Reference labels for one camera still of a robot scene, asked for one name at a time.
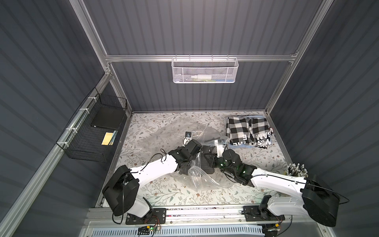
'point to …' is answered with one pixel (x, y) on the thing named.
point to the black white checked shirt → (241, 130)
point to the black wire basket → (91, 132)
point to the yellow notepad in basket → (107, 138)
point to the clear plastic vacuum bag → (166, 133)
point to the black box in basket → (109, 117)
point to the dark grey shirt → (208, 157)
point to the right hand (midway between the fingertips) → (203, 157)
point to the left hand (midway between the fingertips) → (190, 149)
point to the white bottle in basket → (202, 77)
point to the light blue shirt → (243, 145)
